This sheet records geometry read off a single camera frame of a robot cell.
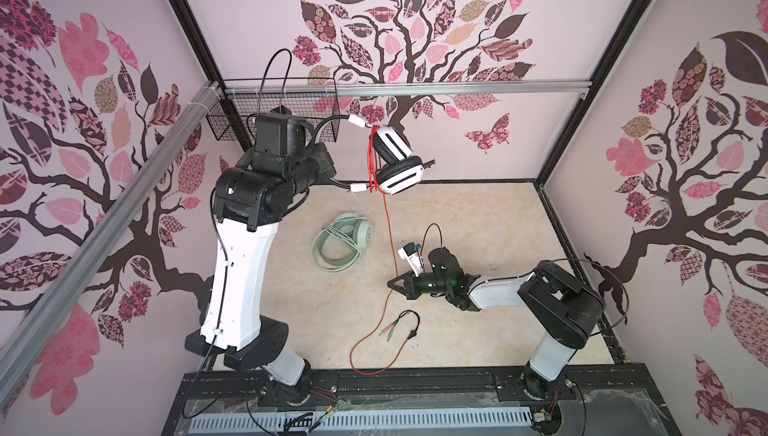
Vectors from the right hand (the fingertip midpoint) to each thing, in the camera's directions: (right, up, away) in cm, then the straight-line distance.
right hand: (389, 281), depth 84 cm
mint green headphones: (-14, +14, +14) cm, 24 cm away
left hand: (-14, +31, -23) cm, 41 cm away
